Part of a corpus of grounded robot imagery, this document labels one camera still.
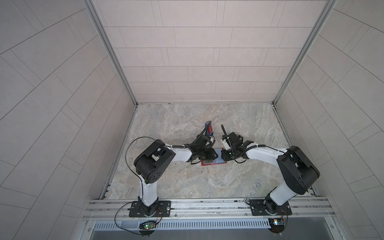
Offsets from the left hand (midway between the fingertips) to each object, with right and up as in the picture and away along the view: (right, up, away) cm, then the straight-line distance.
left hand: (220, 155), depth 88 cm
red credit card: (-6, +15, +9) cm, 18 cm away
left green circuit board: (-35, -24, -24) cm, 49 cm away
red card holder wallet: (-2, -3, -2) cm, 3 cm away
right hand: (+1, -2, +2) cm, 3 cm away
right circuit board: (+23, -26, -20) cm, 41 cm away
